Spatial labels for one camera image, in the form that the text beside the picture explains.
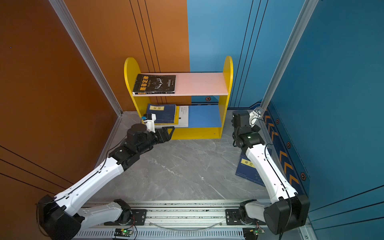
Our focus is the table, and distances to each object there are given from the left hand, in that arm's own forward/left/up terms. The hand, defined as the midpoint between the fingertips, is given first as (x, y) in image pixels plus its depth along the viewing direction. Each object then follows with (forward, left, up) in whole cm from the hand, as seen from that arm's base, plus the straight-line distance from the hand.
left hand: (170, 127), depth 73 cm
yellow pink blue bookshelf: (+45, -11, -24) cm, 52 cm away
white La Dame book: (+18, -5, -13) cm, 22 cm away
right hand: (+6, -37, 0) cm, 37 cm away
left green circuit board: (-40, +22, -31) cm, 55 cm away
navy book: (+18, +7, -9) cm, 21 cm away
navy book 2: (-8, -44, -30) cm, 54 cm away
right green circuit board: (-40, -40, -30) cm, 64 cm away
